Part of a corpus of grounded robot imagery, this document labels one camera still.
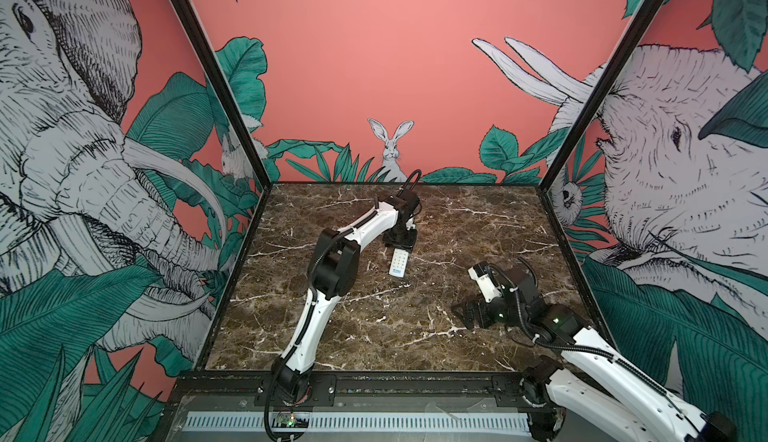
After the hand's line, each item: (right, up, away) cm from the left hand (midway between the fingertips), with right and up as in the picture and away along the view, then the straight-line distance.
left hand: (409, 244), depth 97 cm
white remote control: (-4, -5, -2) cm, 7 cm away
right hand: (+13, -12, -21) cm, 27 cm away
